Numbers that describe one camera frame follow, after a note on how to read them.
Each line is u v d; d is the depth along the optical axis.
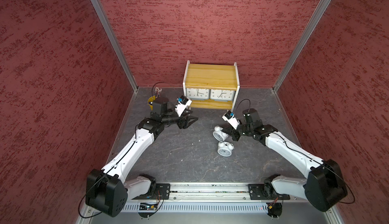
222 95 0.90
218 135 0.84
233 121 0.72
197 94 0.90
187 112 0.77
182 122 0.66
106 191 0.38
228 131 0.75
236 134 0.72
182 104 0.64
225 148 0.81
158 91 0.95
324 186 0.41
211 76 0.81
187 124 0.67
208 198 0.73
